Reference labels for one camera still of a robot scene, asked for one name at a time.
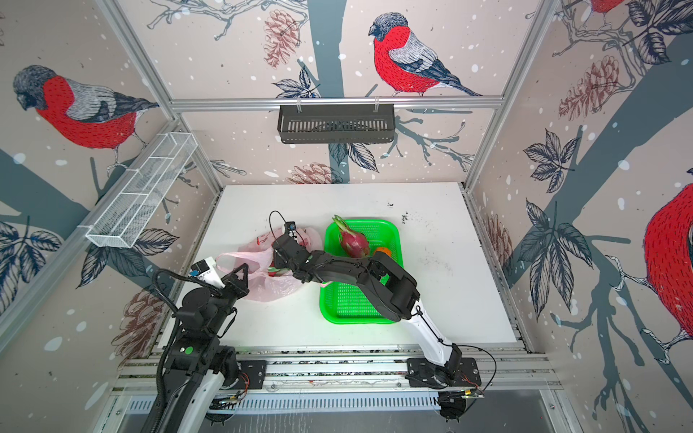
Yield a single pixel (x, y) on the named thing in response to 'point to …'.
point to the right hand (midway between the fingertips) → (280, 248)
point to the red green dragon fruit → (355, 244)
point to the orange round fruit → (383, 250)
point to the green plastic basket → (345, 303)
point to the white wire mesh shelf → (124, 211)
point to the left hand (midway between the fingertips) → (251, 259)
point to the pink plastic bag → (258, 254)
